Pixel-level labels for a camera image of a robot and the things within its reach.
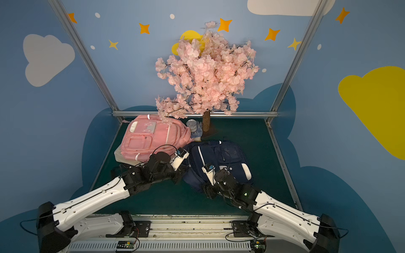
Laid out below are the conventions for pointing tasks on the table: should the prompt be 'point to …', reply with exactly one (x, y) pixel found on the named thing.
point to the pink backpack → (149, 135)
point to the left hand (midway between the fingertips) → (188, 165)
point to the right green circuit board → (258, 246)
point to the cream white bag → (119, 157)
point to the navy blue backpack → (216, 155)
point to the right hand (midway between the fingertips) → (206, 179)
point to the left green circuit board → (126, 244)
